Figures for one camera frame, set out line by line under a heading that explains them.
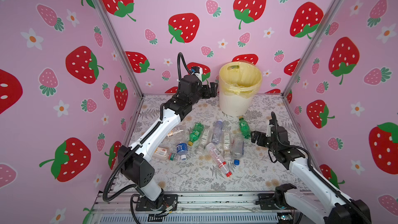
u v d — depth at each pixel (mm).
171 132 948
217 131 1001
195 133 929
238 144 946
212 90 673
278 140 614
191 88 545
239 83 1104
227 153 880
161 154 842
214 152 856
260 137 747
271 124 747
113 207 734
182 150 862
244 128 963
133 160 417
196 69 635
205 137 904
